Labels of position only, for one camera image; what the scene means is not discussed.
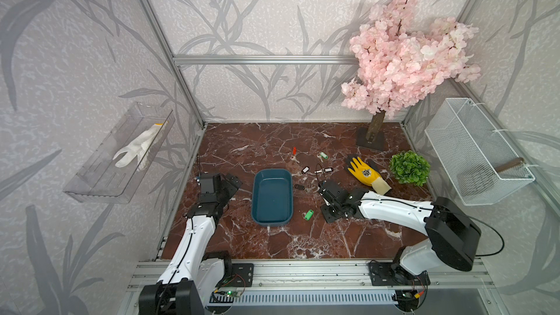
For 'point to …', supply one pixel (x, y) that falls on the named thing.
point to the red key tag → (294, 150)
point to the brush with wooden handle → (477, 180)
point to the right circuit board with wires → (407, 300)
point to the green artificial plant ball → (409, 167)
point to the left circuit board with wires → (220, 297)
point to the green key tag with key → (309, 214)
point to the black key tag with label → (325, 170)
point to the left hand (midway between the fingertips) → (233, 182)
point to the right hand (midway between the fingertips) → (325, 211)
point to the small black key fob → (301, 187)
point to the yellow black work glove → (368, 172)
